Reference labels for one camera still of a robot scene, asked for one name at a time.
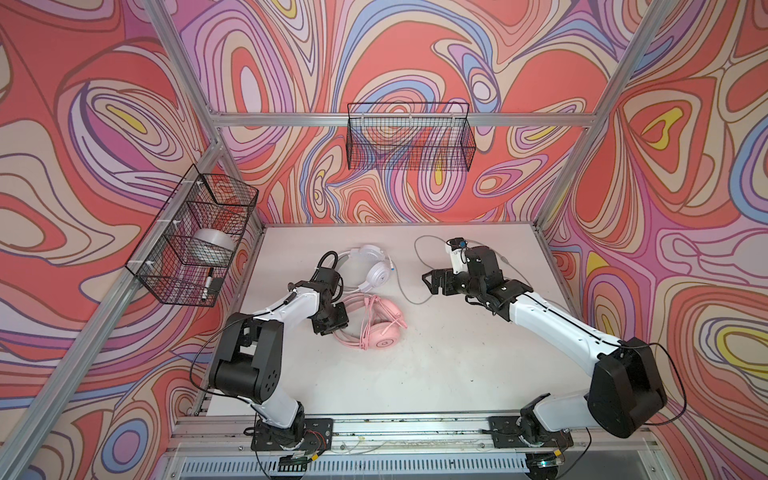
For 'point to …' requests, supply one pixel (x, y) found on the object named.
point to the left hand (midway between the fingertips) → (345, 323)
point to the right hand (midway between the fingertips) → (438, 281)
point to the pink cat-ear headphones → (381, 322)
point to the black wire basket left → (186, 255)
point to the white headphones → (378, 262)
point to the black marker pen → (208, 283)
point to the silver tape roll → (212, 244)
